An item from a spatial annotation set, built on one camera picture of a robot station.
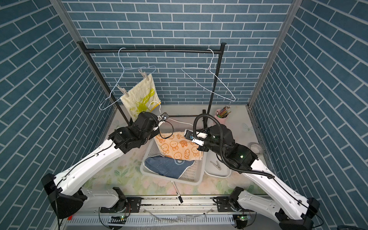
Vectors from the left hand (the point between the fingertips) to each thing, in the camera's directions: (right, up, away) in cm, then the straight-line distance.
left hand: (155, 121), depth 73 cm
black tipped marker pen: (+12, -41, +4) cm, 43 cm away
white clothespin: (+35, -28, +14) cm, 47 cm away
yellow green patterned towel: (-9, +14, +14) cm, 22 cm away
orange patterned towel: (+9, -14, +9) cm, 19 cm away
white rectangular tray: (+33, -29, +14) cm, 46 cm away
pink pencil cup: (+41, 0, +26) cm, 49 cm away
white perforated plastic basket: (+20, -33, +10) cm, 39 cm away
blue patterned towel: (+5, -26, +9) cm, 28 cm away
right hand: (+21, -4, -7) cm, 23 cm away
